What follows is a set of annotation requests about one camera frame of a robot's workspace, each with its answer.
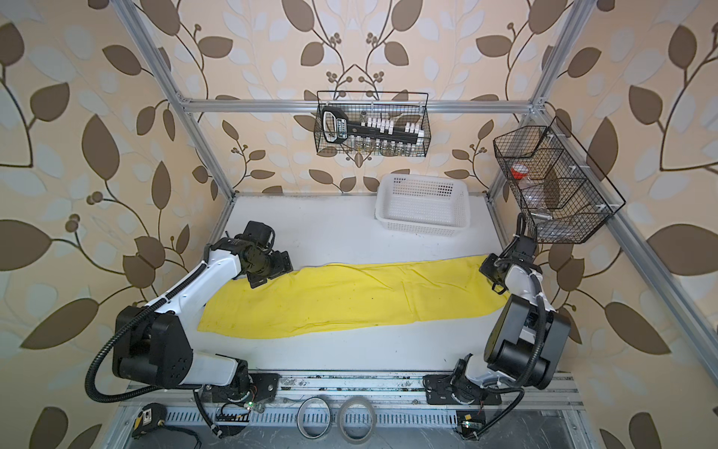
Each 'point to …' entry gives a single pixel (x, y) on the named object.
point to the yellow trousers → (327, 297)
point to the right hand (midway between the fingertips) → (491, 269)
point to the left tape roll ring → (299, 419)
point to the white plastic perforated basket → (423, 205)
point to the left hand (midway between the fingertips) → (278, 269)
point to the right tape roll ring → (345, 404)
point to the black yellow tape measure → (150, 416)
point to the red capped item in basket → (519, 171)
